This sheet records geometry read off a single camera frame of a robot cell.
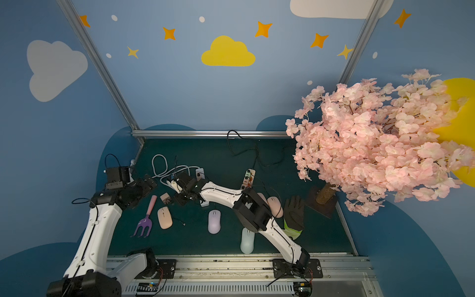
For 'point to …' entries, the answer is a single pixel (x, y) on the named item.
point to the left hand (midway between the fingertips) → (150, 185)
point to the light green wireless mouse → (247, 241)
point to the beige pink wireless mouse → (164, 218)
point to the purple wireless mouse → (214, 219)
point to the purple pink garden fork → (146, 222)
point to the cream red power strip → (248, 179)
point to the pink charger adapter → (166, 198)
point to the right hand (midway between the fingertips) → (179, 194)
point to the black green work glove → (294, 219)
